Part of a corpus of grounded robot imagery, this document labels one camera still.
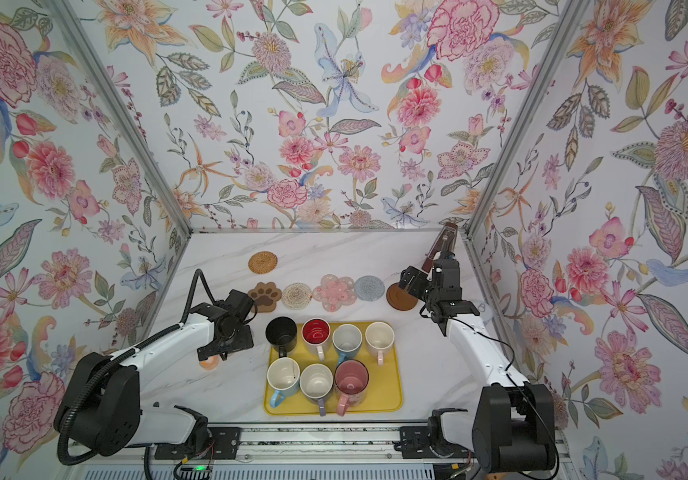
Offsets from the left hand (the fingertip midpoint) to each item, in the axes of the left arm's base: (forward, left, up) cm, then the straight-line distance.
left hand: (237, 347), depth 87 cm
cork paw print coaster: (+19, -5, -2) cm, 20 cm away
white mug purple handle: (-9, -23, -3) cm, 25 cm away
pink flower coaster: (+21, -28, -4) cm, 35 cm away
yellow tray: (-9, -29, +8) cm, 31 cm away
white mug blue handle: (+1, -32, +2) cm, 32 cm away
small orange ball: (-4, +7, -1) cm, 8 cm away
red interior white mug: (+5, -22, -1) cm, 23 cm away
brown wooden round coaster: (+18, -50, -3) cm, 53 cm away
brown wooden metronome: (+30, -65, +12) cm, 72 cm away
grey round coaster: (+22, -40, -3) cm, 46 cm away
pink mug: (-10, -33, 0) cm, 34 cm away
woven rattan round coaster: (+34, -2, -2) cm, 34 cm away
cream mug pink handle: (+2, -41, +2) cm, 41 cm away
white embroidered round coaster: (+19, -15, -2) cm, 24 cm away
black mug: (+2, -13, +4) cm, 14 cm away
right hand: (+15, -52, +13) cm, 55 cm away
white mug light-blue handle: (-8, -14, -1) cm, 16 cm away
